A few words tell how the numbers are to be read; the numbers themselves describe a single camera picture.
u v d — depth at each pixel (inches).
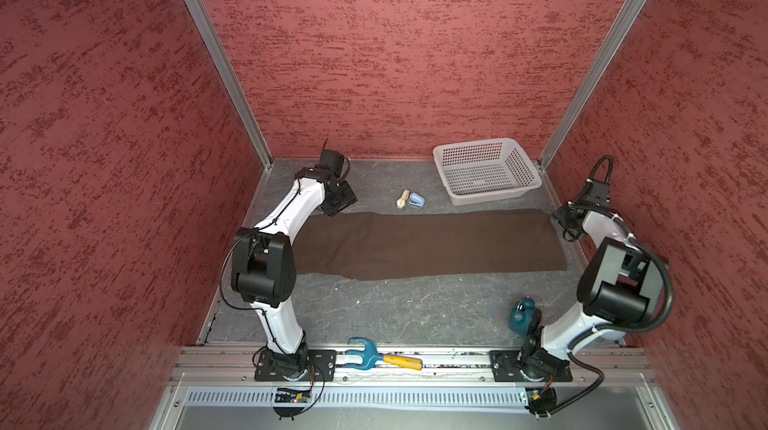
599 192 28.5
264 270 18.9
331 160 29.0
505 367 29.0
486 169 43.4
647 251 29.7
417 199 41.9
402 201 41.9
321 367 29.0
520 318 29.7
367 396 28.0
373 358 29.2
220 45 34.4
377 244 38.4
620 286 18.9
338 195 30.4
